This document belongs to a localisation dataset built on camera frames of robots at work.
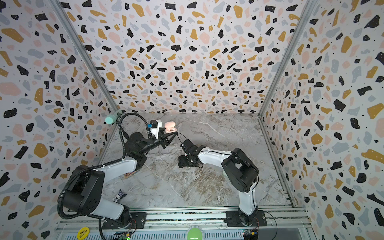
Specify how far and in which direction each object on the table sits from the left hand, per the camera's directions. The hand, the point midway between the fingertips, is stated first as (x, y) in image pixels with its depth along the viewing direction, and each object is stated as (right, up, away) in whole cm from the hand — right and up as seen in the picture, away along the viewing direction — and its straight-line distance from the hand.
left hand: (177, 130), depth 76 cm
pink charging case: (-4, +1, +1) cm, 4 cm away
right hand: (+1, -20, +14) cm, 24 cm away
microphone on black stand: (-30, +6, -4) cm, 31 cm away
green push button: (+10, -48, -7) cm, 49 cm away
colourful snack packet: (-30, -35, +2) cm, 46 cm away
